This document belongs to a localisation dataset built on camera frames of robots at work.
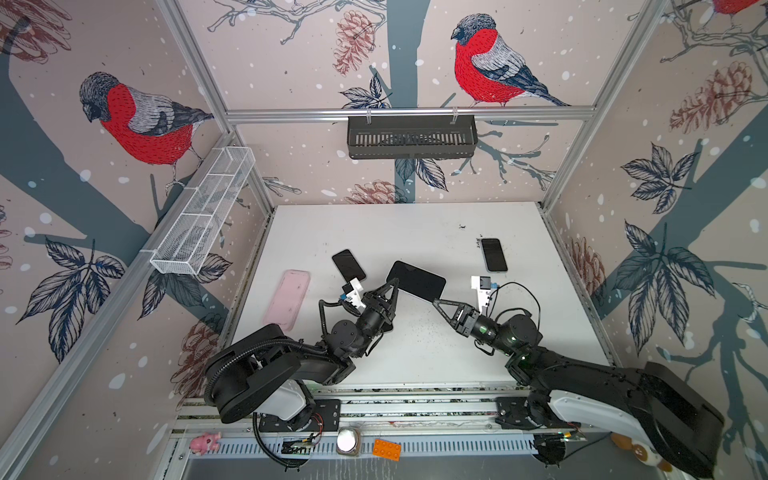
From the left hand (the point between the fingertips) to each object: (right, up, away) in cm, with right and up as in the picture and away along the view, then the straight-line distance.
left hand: (405, 279), depth 71 cm
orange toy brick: (-5, -40, -3) cm, 40 cm away
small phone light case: (+33, +2, +33) cm, 47 cm away
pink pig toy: (-47, -38, -3) cm, 61 cm away
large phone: (+4, -1, +1) cm, 4 cm away
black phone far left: (-19, 0, +33) cm, 38 cm away
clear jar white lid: (-12, -32, -10) cm, 36 cm away
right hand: (+8, -5, -2) cm, 9 cm away
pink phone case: (-37, -11, +21) cm, 44 cm away
